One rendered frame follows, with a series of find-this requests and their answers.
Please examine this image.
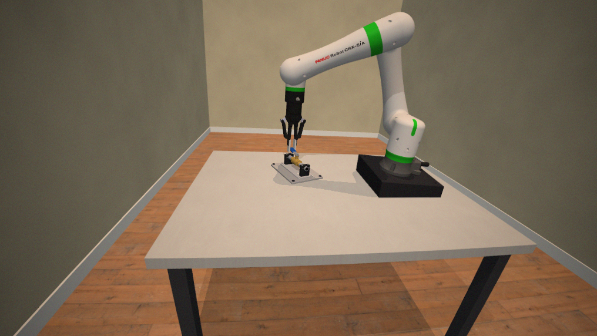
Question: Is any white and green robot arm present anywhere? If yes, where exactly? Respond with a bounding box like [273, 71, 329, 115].
[280, 12, 430, 177]

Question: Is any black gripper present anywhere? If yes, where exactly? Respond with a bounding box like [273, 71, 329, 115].
[280, 103, 306, 153]

